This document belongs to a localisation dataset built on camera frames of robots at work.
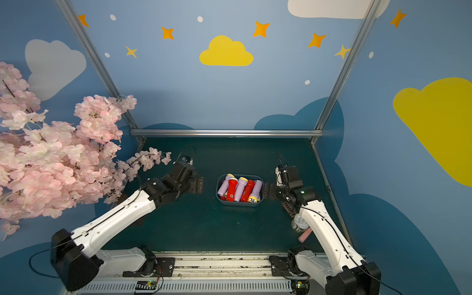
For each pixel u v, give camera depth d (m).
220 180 0.95
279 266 0.75
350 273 0.39
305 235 0.82
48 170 0.45
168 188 0.56
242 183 0.90
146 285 0.73
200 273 0.73
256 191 0.90
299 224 0.82
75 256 0.38
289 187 0.59
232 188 0.88
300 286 0.73
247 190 0.90
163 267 0.75
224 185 0.92
